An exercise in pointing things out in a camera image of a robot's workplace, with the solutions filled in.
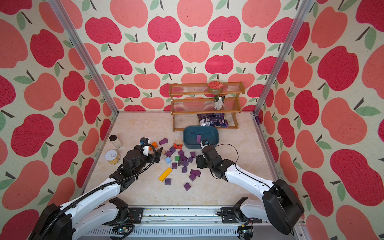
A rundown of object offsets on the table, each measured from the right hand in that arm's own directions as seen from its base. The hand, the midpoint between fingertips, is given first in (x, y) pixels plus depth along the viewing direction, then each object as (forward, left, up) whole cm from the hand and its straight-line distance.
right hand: (202, 159), depth 86 cm
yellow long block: (-8, +21, -7) cm, 24 cm away
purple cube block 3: (+6, +14, -6) cm, 16 cm away
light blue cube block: (0, +21, -6) cm, 22 cm away
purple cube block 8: (-9, +5, -6) cm, 12 cm away
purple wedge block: (+15, +28, -8) cm, 33 cm away
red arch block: (+11, +17, -6) cm, 21 cm away
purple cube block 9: (-13, +19, -6) cm, 24 cm away
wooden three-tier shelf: (+51, +9, -4) cm, 52 cm away
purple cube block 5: (-3, +17, -6) cm, 18 cm away
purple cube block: (+6, +6, -6) cm, 11 cm away
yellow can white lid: (-3, +55, -2) cm, 55 cm away
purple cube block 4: (+5, +22, -6) cm, 24 cm away
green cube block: (+3, +16, -8) cm, 18 cm away
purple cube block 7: (-5, +11, -7) cm, 14 cm away
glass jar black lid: (+8, +57, +3) cm, 58 cm away
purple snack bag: (+31, -7, +1) cm, 32 cm away
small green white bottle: (+34, -8, +15) cm, 38 cm away
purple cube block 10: (-15, +7, -6) cm, 17 cm away
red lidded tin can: (+36, -5, +25) cm, 44 cm away
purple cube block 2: (+8, +20, -6) cm, 23 cm away
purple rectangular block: (+4, +12, -7) cm, 15 cm away
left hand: (0, +27, +8) cm, 28 cm away
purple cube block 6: (-1, +10, -7) cm, 12 cm away
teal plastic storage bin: (+22, +8, -8) cm, 25 cm away
